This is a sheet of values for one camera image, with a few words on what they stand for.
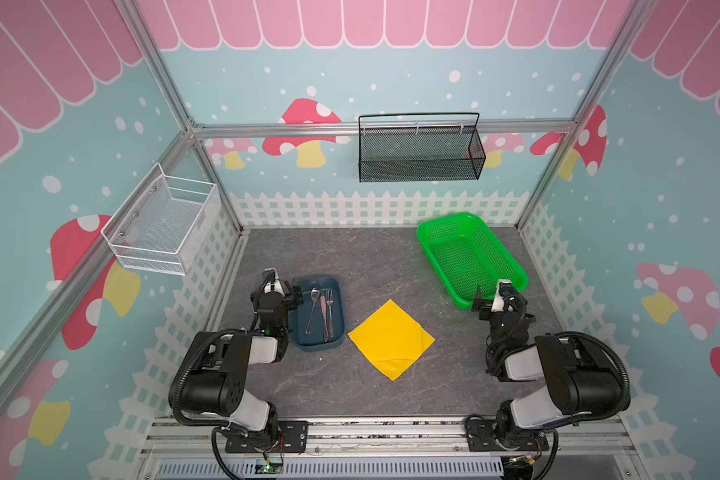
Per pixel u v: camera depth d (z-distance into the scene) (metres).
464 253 1.13
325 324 0.94
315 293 1.00
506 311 0.76
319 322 0.94
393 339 0.94
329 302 1.00
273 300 0.75
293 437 0.75
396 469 0.71
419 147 0.94
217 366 0.51
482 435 0.74
